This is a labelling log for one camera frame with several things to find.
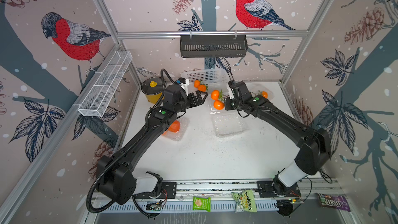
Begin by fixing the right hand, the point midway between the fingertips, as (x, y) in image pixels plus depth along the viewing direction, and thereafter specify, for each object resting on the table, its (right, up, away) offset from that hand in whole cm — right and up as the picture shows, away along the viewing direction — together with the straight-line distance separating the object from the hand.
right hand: (225, 100), depth 85 cm
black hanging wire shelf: (-5, +36, +20) cm, 41 cm away
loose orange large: (-30, -17, +7) cm, 35 cm away
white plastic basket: (-3, +16, +37) cm, 41 cm away
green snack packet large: (+7, -47, -15) cm, 50 cm away
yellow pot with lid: (-47, +7, +16) cm, 50 cm away
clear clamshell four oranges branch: (+3, -15, +13) cm, 20 cm away
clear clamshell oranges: (-27, -21, +1) cm, 34 cm away
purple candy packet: (+50, -46, -16) cm, 70 cm away
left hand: (-12, +4, -10) cm, 16 cm away
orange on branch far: (+31, +3, +22) cm, 38 cm away
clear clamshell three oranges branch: (+26, +7, +25) cm, 37 cm away
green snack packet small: (-13, -47, -15) cm, 51 cm away
